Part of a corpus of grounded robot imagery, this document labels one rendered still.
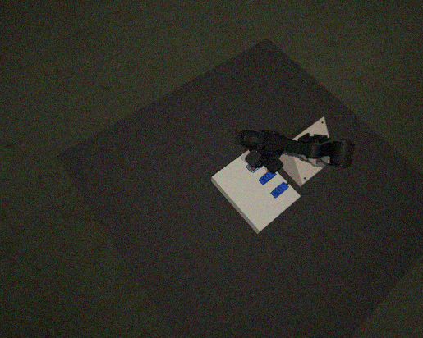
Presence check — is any beige flat panel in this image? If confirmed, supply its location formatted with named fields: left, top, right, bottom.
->
left=211, top=150, right=301, bottom=235

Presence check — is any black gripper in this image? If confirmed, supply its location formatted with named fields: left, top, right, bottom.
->
left=246, top=146, right=283, bottom=174

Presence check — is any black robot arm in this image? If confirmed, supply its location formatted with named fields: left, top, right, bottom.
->
left=241, top=130, right=355, bottom=169

